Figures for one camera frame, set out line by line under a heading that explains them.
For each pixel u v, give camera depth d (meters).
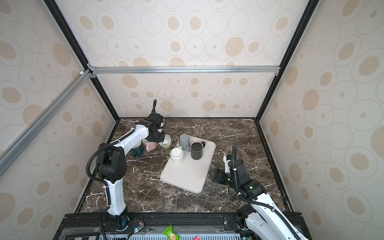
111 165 0.53
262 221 0.59
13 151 0.52
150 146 0.93
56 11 0.69
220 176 0.67
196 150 0.90
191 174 0.90
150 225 0.73
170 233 0.69
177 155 0.90
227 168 0.70
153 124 0.73
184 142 0.95
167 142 0.94
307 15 0.70
